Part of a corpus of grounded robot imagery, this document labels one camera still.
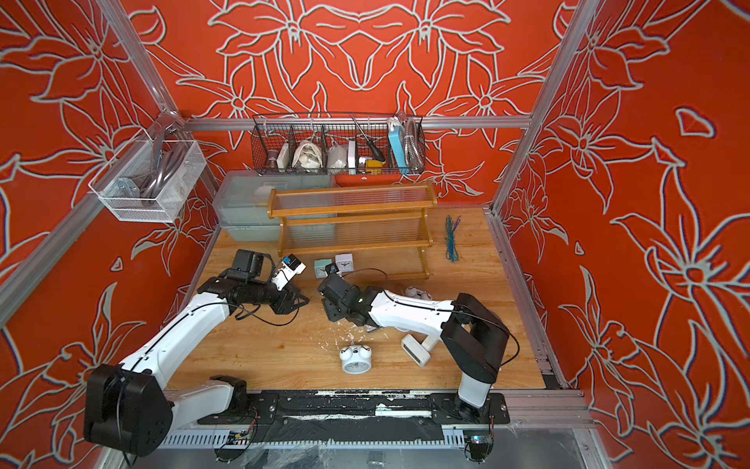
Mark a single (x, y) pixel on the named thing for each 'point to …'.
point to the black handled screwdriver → (374, 149)
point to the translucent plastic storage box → (240, 201)
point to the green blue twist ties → (451, 252)
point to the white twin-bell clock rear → (412, 291)
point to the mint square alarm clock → (319, 268)
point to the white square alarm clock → (345, 262)
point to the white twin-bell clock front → (355, 360)
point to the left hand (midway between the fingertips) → (301, 292)
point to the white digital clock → (416, 350)
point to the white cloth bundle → (307, 154)
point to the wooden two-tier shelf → (381, 229)
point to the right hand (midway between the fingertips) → (329, 301)
